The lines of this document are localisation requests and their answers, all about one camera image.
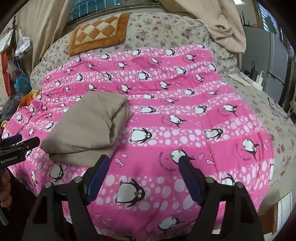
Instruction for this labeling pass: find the black cable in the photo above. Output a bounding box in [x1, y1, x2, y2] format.
[240, 60, 260, 80]

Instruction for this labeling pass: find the white plastic bag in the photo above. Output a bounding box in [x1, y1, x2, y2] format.
[15, 29, 33, 59]

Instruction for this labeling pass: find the blue plastic bag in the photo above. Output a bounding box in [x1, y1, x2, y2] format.
[14, 59, 32, 95]

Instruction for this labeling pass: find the white power strip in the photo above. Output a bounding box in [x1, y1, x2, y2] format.
[239, 72, 263, 91]

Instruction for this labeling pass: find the beige curtain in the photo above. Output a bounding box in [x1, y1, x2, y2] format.
[160, 0, 246, 54]
[16, 1, 74, 76]

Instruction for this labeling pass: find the beige left curtain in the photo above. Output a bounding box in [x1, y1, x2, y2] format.
[16, 1, 74, 76]

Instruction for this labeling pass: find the beige jacket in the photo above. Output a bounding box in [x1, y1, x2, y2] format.
[41, 92, 133, 167]

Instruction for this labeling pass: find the pink penguin blanket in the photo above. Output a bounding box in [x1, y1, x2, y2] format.
[3, 44, 274, 240]

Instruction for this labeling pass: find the grey cabinet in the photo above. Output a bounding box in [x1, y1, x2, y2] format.
[242, 26, 288, 102]

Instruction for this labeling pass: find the person's left hand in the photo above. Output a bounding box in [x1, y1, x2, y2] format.
[0, 169, 12, 207]

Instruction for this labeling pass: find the orange checkered pillow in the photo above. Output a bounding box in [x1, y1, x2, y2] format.
[68, 13, 130, 56]

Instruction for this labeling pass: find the orange cloth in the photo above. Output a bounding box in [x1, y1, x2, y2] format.
[18, 90, 40, 109]

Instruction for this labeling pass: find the floral bed sheet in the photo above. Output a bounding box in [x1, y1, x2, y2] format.
[30, 11, 296, 216]

